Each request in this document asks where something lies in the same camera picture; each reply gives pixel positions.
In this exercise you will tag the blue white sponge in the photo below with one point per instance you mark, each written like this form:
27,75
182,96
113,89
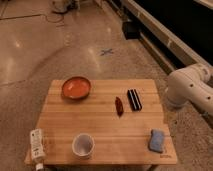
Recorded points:
156,141

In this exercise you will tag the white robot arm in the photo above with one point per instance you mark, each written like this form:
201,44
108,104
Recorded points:
190,84

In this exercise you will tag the orange ceramic bowl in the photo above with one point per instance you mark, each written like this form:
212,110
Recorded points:
76,88

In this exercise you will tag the dark red oblong object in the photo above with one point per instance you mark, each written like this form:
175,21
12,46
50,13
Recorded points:
119,106

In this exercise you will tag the black striped block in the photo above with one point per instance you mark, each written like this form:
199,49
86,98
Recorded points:
134,100

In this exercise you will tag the wooden table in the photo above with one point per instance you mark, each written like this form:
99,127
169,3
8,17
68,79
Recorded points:
118,140

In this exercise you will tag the black box on floor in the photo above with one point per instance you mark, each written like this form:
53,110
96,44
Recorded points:
130,30

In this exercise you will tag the white paper cup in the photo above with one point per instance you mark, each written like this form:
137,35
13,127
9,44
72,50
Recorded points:
83,145

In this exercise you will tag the white tube bottle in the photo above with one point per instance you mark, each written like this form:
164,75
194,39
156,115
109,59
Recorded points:
37,149

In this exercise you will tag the white machine base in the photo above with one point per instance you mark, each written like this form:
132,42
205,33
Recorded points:
63,6

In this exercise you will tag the long bench rail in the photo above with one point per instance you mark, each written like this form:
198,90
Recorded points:
182,30

